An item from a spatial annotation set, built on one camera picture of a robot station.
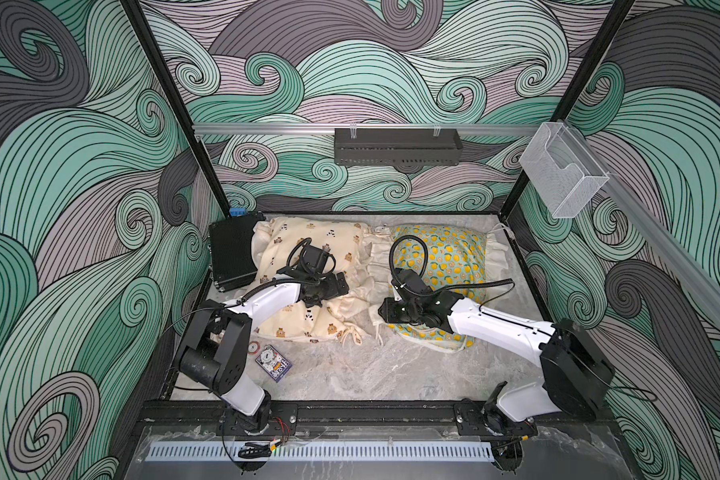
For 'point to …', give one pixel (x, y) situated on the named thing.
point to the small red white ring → (253, 347)
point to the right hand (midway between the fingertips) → (377, 314)
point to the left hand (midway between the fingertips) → (337, 287)
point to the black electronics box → (232, 258)
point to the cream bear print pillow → (350, 243)
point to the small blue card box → (273, 363)
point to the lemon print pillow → (454, 254)
